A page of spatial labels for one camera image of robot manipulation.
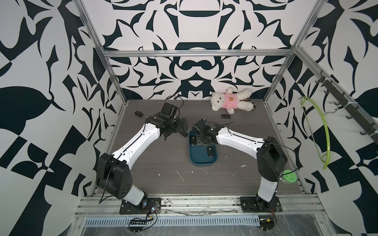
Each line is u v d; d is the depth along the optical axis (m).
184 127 0.74
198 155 0.91
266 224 0.71
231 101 1.11
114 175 0.42
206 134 0.65
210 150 0.92
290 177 0.79
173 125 0.70
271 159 0.48
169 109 0.64
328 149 0.64
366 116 0.54
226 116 1.08
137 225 0.72
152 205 0.73
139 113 1.11
